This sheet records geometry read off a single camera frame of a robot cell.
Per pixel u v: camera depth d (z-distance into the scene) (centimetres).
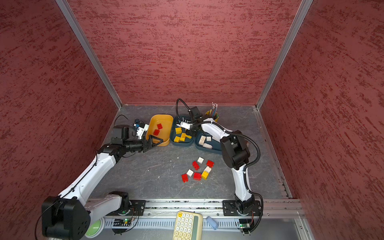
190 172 85
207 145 95
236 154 54
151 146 67
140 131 73
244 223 71
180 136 100
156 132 103
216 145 99
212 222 69
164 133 103
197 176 85
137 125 73
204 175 83
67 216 38
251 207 69
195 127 72
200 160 90
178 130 103
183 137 100
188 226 68
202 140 98
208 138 100
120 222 73
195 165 87
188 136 97
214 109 100
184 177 85
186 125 86
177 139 98
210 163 88
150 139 69
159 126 107
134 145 67
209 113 102
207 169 87
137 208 73
